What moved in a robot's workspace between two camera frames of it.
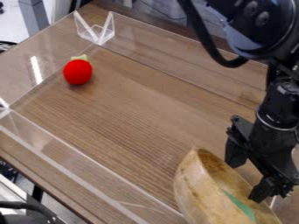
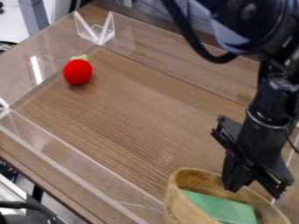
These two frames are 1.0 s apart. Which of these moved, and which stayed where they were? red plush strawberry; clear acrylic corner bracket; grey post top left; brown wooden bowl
Moved: brown wooden bowl
Stayed: red plush strawberry; clear acrylic corner bracket; grey post top left
